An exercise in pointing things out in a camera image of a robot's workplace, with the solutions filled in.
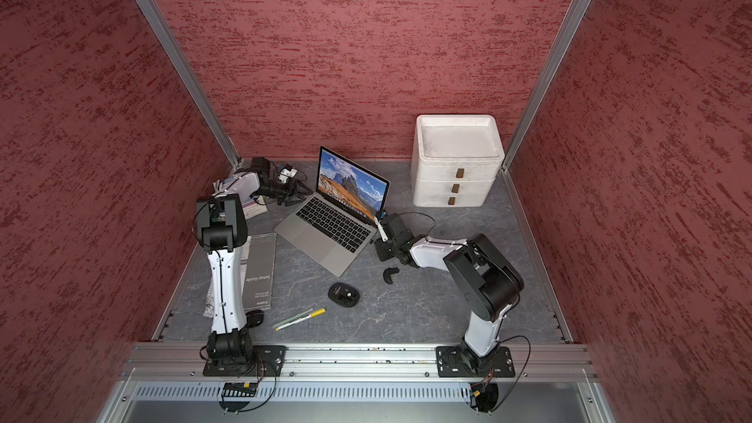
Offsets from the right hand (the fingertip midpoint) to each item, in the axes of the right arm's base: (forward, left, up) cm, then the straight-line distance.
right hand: (382, 247), depth 96 cm
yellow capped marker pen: (-22, +20, +2) cm, 30 cm away
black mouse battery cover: (-9, -2, +1) cm, 9 cm away
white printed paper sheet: (-20, +49, +5) cm, 53 cm away
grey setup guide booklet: (-12, +38, +2) cm, 40 cm away
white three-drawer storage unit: (+17, -24, +24) cm, 38 cm away
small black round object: (-23, +36, +3) cm, 42 cm away
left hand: (+19, +27, +4) cm, 33 cm away
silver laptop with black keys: (+8, +16, +1) cm, 18 cm away
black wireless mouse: (-17, +11, +3) cm, 20 cm away
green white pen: (-22, +25, +2) cm, 34 cm away
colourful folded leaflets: (+5, +37, +29) cm, 47 cm away
